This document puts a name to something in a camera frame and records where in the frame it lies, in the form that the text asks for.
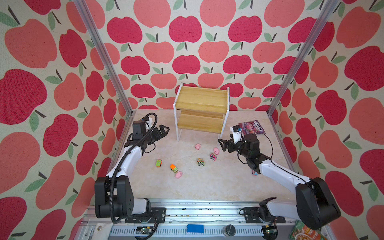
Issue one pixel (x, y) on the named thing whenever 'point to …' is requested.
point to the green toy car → (158, 163)
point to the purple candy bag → (251, 127)
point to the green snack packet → (300, 231)
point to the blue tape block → (195, 228)
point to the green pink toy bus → (200, 162)
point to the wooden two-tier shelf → (201, 109)
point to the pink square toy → (197, 146)
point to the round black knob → (229, 230)
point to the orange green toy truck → (173, 167)
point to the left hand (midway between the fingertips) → (166, 131)
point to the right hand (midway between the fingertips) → (228, 136)
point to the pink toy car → (213, 156)
